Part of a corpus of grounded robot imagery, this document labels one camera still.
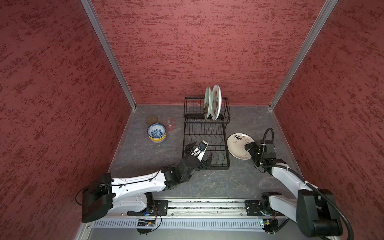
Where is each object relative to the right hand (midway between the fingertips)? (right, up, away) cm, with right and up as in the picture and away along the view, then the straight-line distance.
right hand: (246, 151), depth 90 cm
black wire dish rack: (-17, +11, +11) cm, 23 cm away
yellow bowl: (-55, +8, +2) cm, 55 cm away
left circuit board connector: (-58, -32, -17) cm, 69 cm away
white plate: (-4, +4, +8) cm, 10 cm away
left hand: (-28, +4, -14) cm, 31 cm away
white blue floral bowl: (-58, +13, +7) cm, 59 cm away
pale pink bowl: (-57, +5, +7) cm, 57 cm away
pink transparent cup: (-50, +17, +13) cm, 54 cm away
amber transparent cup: (-65, +20, +21) cm, 71 cm away
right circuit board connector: (+6, -32, -19) cm, 38 cm away
